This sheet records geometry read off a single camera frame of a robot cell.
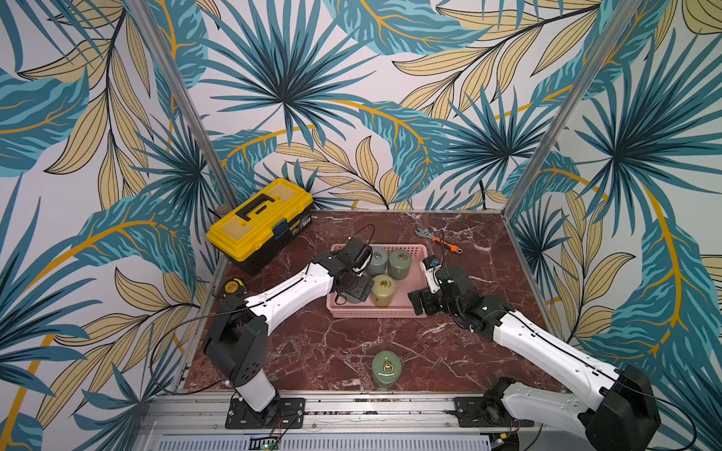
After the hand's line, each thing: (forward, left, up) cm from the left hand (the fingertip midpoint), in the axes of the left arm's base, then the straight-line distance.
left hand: (354, 287), depth 85 cm
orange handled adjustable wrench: (+31, -28, -10) cm, 42 cm away
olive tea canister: (0, -9, -3) cm, 9 cm away
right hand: (-2, -20, +3) cm, 21 cm away
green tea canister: (+11, -15, -3) cm, 18 cm away
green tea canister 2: (-23, -9, -1) cm, 24 cm away
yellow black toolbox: (+24, +29, +6) cm, 38 cm away
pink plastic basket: (-2, -15, -10) cm, 18 cm away
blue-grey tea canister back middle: (+12, -8, -3) cm, 14 cm away
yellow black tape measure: (+3, +40, -7) cm, 41 cm away
